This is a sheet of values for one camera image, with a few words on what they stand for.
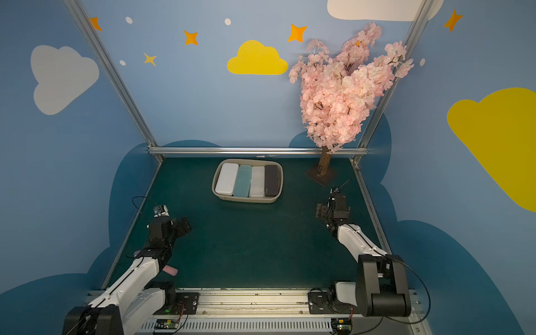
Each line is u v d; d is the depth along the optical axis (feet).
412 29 2.45
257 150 4.04
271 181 3.44
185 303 2.42
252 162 3.73
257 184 3.44
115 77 2.81
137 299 1.72
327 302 2.45
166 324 2.36
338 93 2.12
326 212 2.71
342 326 2.40
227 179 3.48
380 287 1.38
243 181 3.48
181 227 2.58
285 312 2.44
